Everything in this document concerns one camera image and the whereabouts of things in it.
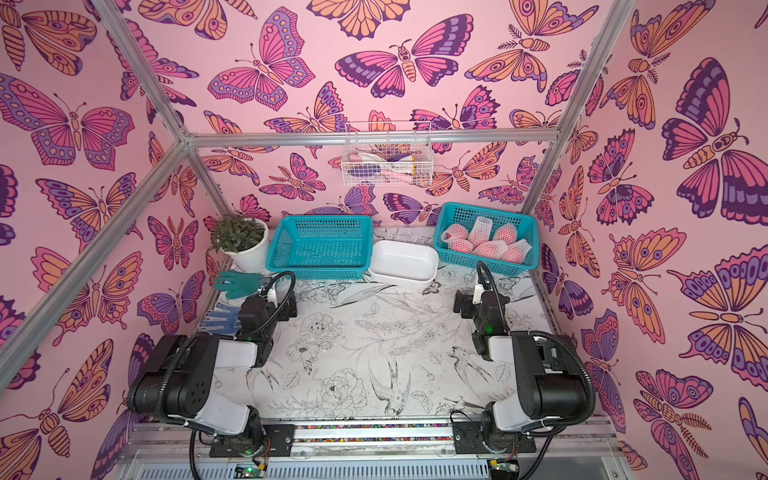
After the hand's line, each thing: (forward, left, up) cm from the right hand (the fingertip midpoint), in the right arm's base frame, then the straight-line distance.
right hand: (477, 290), depth 94 cm
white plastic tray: (+15, +23, -6) cm, 28 cm away
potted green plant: (+12, +74, +9) cm, 76 cm away
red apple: (+19, +3, 0) cm, 19 cm away
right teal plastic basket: (+36, +1, -1) cm, 36 cm away
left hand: (-1, +62, +1) cm, 62 cm away
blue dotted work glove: (-9, +80, -6) cm, 81 cm away
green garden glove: (+4, +79, -6) cm, 79 cm away
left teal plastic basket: (+24, +55, -8) cm, 61 cm away
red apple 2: (+24, -5, +3) cm, 24 cm away
